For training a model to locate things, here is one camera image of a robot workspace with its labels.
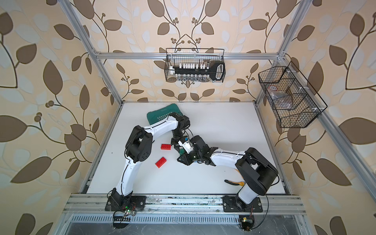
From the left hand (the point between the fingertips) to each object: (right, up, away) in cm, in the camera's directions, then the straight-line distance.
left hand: (186, 152), depth 89 cm
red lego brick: (-14, +1, +10) cm, 17 cm away
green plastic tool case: (-24, +22, +19) cm, 38 cm away
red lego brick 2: (-15, -5, -2) cm, 16 cm away
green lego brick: (-3, +1, -1) cm, 3 cm away
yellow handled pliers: (+31, -15, -9) cm, 36 cm away
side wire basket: (+56, +29, -16) cm, 65 cm away
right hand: (-3, -3, -4) cm, 6 cm away
